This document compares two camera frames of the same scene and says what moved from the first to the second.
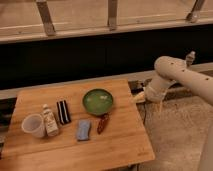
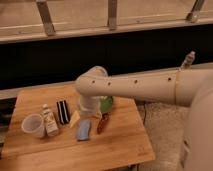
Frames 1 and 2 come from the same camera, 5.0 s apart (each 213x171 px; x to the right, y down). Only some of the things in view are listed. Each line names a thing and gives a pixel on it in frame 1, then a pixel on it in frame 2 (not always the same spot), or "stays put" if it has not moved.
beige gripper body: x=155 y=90 -> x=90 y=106
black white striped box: x=63 y=112 stays put
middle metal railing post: x=112 y=14 stays put
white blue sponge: x=83 y=129 stays put
